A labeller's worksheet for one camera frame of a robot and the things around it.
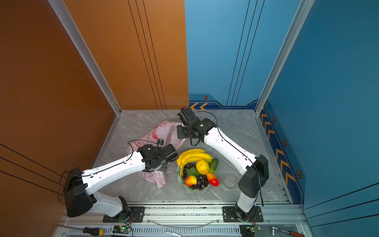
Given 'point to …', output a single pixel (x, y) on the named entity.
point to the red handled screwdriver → (292, 233)
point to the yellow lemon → (203, 167)
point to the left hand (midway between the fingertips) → (159, 161)
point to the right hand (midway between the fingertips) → (181, 130)
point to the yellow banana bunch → (191, 155)
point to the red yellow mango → (190, 180)
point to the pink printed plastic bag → (162, 134)
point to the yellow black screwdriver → (88, 230)
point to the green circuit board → (121, 229)
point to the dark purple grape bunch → (202, 180)
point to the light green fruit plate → (182, 183)
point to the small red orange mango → (212, 179)
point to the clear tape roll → (229, 181)
